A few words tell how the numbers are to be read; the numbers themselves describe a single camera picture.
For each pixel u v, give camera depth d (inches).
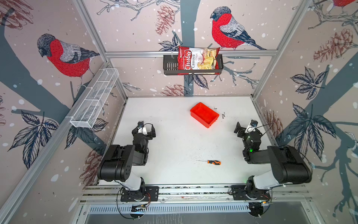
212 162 32.9
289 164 17.6
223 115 43.0
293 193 29.4
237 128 33.2
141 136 30.6
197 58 34.5
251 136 27.8
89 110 28.7
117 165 17.3
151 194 28.8
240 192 28.7
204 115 41.1
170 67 37.3
